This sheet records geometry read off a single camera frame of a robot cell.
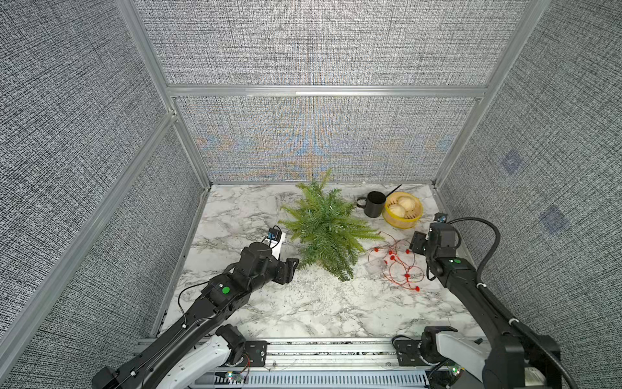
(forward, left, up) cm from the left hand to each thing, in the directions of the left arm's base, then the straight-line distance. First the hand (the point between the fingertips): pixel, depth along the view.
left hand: (293, 256), depth 74 cm
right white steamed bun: (+31, -49, -14) cm, 60 cm away
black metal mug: (+30, -34, -12) cm, 47 cm away
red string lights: (+7, -38, -18) cm, 43 cm away
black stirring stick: (+30, -40, -5) cm, 51 cm away
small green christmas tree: (+4, -11, +5) cm, 12 cm away
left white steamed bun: (+26, -43, -13) cm, 52 cm away
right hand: (+10, -46, -4) cm, 47 cm away
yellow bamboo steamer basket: (+25, -50, -17) cm, 58 cm away
